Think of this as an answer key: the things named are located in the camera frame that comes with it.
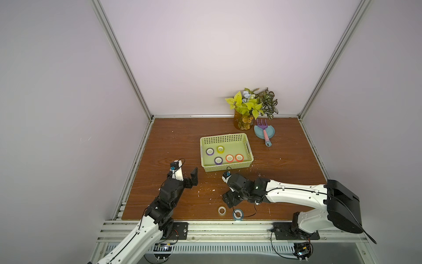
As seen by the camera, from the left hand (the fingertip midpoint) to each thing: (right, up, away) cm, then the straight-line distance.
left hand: (190, 167), depth 80 cm
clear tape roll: (+16, -21, -2) cm, 26 cm away
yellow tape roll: (+15, +7, +21) cm, 27 cm away
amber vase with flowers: (+31, +33, +12) cm, 47 cm away
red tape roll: (+21, +2, +17) cm, 27 cm away
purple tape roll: (+9, +6, +20) cm, 23 cm away
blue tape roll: (+23, -22, -3) cm, 32 cm away
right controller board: (+51, -34, -10) cm, 62 cm away
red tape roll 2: (+27, +2, +17) cm, 32 cm away
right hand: (+18, -12, -1) cm, 22 cm away
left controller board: (-12, -36, -8) cm, 39 cm away
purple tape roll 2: (+14, 0, +17) cm, 22 cm away
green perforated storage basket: (+24, +10, +25) cm, 36 cm away
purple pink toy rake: (+47, +21, +34) cm, 62 cm away
